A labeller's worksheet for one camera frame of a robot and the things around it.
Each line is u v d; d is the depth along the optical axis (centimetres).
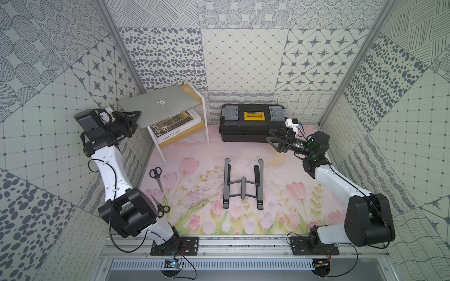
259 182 86
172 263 70
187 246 73
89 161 49
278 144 76
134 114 69
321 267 71
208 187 92
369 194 45
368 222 42
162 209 84
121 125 63
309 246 72
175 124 93
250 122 99
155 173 96
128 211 46
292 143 67
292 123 73
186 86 95
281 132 65
